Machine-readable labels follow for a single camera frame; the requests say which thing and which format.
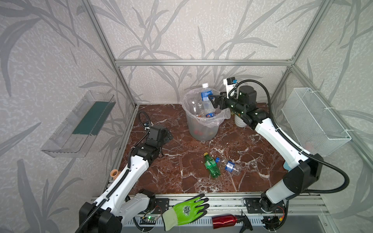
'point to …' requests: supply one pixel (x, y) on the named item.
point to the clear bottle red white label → (196, 105)
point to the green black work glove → (186, 213)
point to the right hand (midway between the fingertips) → (216, 90)
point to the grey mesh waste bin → (200, 132)
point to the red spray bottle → (229, 220)
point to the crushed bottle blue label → (228, 166)
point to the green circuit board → (149, 218)
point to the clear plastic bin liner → (211, 120)
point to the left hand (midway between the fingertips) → (165, 130)
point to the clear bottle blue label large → (206, 106)
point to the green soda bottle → (211, 166)
